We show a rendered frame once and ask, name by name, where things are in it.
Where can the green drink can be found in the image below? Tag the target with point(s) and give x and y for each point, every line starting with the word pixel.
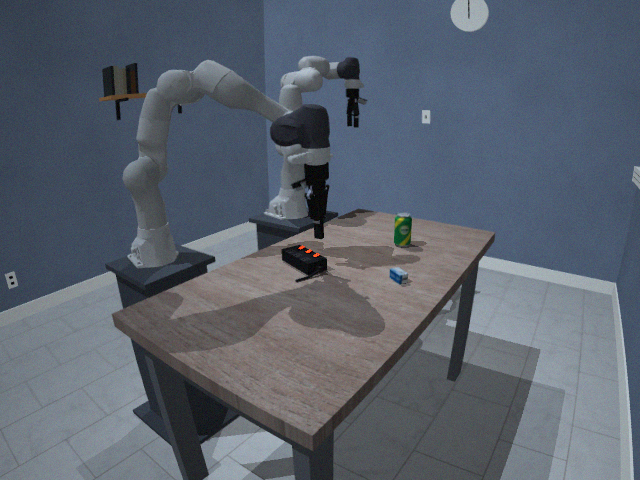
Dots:
pixel 402 230

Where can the black power strip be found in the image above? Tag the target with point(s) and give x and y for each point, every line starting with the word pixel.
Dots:
pixel 304 260

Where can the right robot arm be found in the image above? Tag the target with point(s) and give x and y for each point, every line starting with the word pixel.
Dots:
pixel 307 126

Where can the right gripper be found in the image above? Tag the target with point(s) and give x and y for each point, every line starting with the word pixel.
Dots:
pixel 316 206

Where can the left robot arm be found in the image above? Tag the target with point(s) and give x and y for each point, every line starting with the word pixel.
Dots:
pixel 292 205

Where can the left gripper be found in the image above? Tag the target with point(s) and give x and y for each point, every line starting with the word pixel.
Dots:
pixel 353 93

